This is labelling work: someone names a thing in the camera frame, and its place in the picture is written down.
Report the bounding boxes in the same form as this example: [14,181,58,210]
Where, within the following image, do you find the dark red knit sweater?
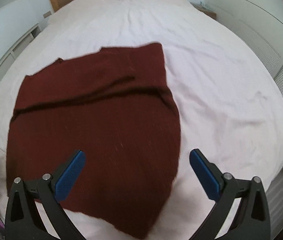
[6,43,180,239]

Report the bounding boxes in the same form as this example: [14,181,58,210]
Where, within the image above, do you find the white radiator cover cabinet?
[0,24,41,82]

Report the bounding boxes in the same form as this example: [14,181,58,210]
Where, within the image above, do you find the pink white bed cover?
[0,0,283,239]

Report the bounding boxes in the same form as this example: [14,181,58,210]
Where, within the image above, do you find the right wooden nightstand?
[194,5,217,20]

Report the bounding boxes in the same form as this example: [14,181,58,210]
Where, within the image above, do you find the left wall socket plate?
[43,11,52,18]

